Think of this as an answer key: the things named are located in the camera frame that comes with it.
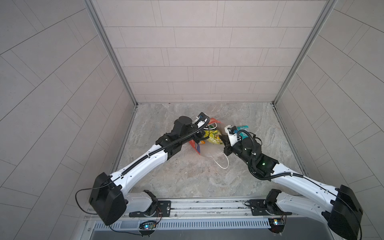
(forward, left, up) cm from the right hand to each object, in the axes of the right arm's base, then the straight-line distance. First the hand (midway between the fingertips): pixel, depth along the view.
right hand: (219, 136), depth 75 cm
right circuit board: (-36, -23, -22) cm, 48 cm away
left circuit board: (-33, +35, -16) cm, 50 cm away
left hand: (+5, +6, +3) cm, 8 cm away
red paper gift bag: (-3, +2, -10) cm, 10 cm away
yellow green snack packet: (-1, +3, +2) cm, 4 cm away
